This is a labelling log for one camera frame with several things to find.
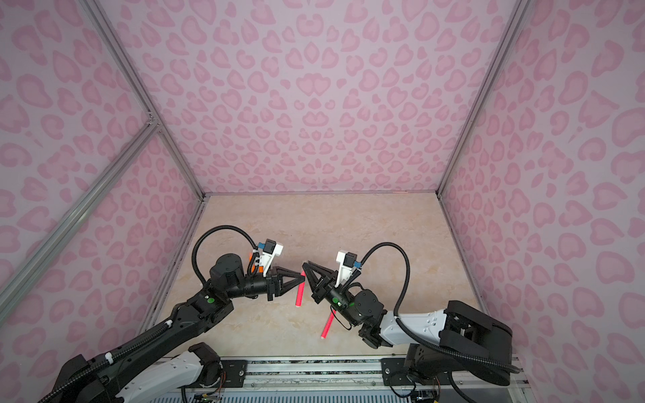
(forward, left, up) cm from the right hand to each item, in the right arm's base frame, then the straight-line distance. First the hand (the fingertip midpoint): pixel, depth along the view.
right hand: (303, 271), depth 67 cm
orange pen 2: (-1, +10, +2) cm, 11 cm away
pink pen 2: (-6, -6, -25) cm, 26 cm away
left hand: (-1, 0, -2) cm, 2 cm away
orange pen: (0, +12, +7) cm, 14 cm away
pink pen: (-6, +1, -7) cm, 9 cm away
